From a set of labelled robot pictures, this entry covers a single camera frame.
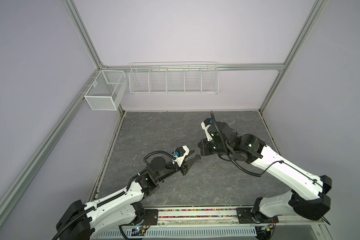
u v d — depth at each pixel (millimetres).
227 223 737
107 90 1020
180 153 560
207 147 578
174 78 988
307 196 404
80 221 410
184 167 609
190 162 629
